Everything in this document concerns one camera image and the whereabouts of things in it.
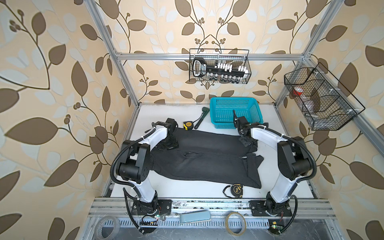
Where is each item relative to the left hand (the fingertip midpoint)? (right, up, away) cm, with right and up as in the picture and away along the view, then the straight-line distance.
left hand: (171, 147), depth 91 cm
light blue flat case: (+15, -30, -19) cm, 38 cm away
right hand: (+51, +4, +2) cm, 51 cm away
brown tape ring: (+37, -31, -24) cm, 54 cm away
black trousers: (+22, -5, 0) cm, 23 cm away
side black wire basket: (+79, +25, -18) cm, 85 cm away
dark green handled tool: (+22, +24, +24) cm, 40 cm away
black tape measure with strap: (+36, -20, -14) cm, 44 cm away
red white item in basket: (+71, +33, -10) cm, 79 cm away
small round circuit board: (+54, -36, -20) cm, 67 cm away
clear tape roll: (-29, -33, -25) cm, 50 cm away
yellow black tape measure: (+9, +13, +13) cm, 21 cm away
